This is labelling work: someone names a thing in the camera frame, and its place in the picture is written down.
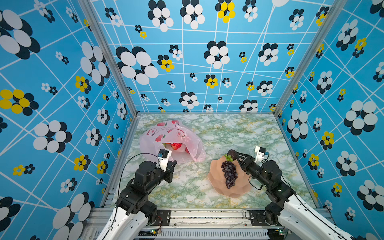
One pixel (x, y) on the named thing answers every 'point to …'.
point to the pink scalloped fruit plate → (217, 179)
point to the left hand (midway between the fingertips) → (176, 161)
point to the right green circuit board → (276, 233)
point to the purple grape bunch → (230, 173)
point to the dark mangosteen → (232, 154)
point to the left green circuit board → (152, 233)
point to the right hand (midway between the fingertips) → (235, 155)
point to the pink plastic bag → (184, 144)
